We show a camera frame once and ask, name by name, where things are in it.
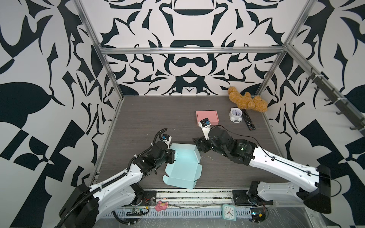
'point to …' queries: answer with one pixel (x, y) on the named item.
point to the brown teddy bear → (247, 101)
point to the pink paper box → (212, 116)
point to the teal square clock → (229, 212)
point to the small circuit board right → (257, 215)
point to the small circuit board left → (137, 212)
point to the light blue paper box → (186, 168)
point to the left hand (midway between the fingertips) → (174, 149)
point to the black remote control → (247, 120)
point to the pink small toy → (161, 205)
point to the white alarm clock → (235, 114)
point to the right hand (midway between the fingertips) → (196, 136)
